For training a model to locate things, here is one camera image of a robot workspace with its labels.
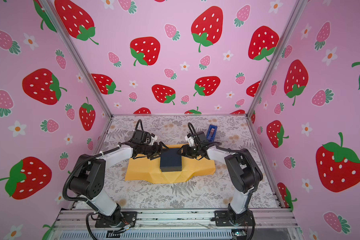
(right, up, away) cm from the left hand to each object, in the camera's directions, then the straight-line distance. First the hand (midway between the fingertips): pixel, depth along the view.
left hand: (166, 151), depth 89 cm
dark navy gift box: (+3, -5, -1) cm, 6 cm away
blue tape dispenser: (+30, +11, +14) cm, 35 cm away
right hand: (+7, -1, 0) cm, 7 cm away
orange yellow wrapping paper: (+16, -10, +2) cm, 19 cm away
